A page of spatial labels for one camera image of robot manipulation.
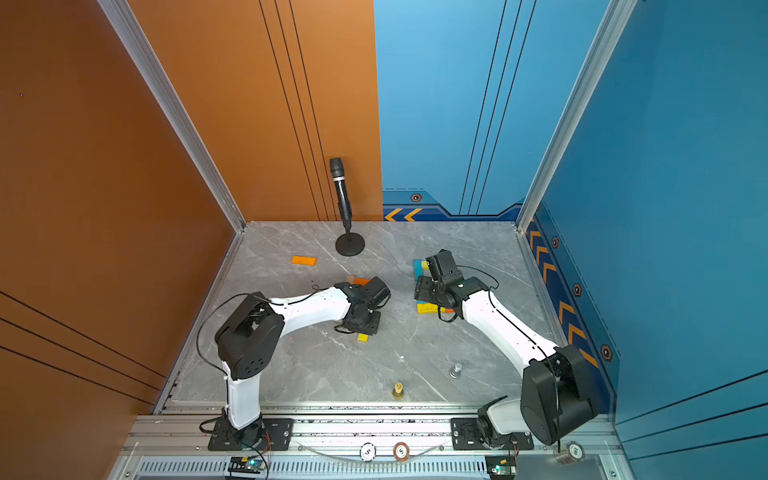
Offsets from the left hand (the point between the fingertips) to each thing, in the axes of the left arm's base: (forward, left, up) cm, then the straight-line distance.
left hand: (373, 324), depth 93 cm
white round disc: (-33, -1, 0) cm, 33 cm away
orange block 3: (-12, -18, +32) cm, 38 cm away
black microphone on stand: (+32, +11, +1) cm, 34 cm away
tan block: (+16, +9, +1) cm, 18 cm away
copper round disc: (-33, -9, +1) cm, 34 cm away
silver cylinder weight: (-15, -23, +3) cm, 28 cm away
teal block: (+21, -15, 0) cm, 26 cm away
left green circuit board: (-36, +29, -1) cm, 46 cm away
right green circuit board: (-36, -33, -2) cm, 49 cm away
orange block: (+25, +27, +1) cm, 36 cm away
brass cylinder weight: (-20, -8, +4) cm, 22 cm away
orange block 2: (+16, +5, +1) cm, 16 cm away
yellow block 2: (+11, -16, +16) cm, 25 cm away
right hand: (+5, -16, +12) cm, 21 cm away
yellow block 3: (+5, -17, +2) cm, 18 cm away
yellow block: (-5, +3, +1) cm, 6 cm away
